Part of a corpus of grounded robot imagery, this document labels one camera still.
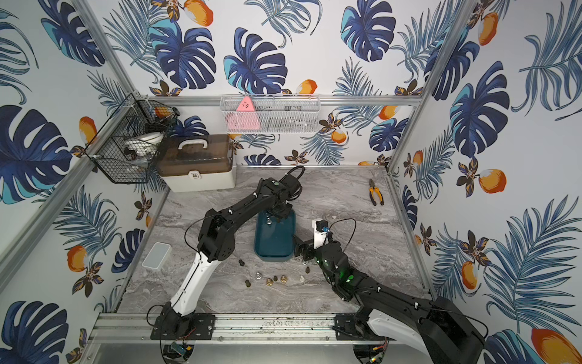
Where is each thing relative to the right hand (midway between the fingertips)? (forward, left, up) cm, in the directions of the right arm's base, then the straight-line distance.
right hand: (305, 230), depth 80 cm
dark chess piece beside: (-6, +24, -14) cm, 29 cm away
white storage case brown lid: (+29, +45, +6) cm, 54 cm away
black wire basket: (+25, +68, +16) cm, 74 cm away
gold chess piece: (-13, +13, -15) cm, 24 cm away
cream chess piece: (-12, +1, -14) cm, 19 cm away
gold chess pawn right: (-12, +8, -14) cm, 20 cm away
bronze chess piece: (-9, -1, -15) cm, 17 cm away
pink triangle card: (+38, +24, +21) cm, 50 cm away
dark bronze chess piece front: (-14, +21, -14) cm, 29 cm away
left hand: (+16, +11, -9) cm, 21 cm away
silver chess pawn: (-11, +17, -14) cm, 25 cm away
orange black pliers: (+32, -34, -14) cm, 49 cm away
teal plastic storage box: (+4, +12, -16) cm, 20 cm away
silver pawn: (+13, +15, -14) cm, 24 cm away
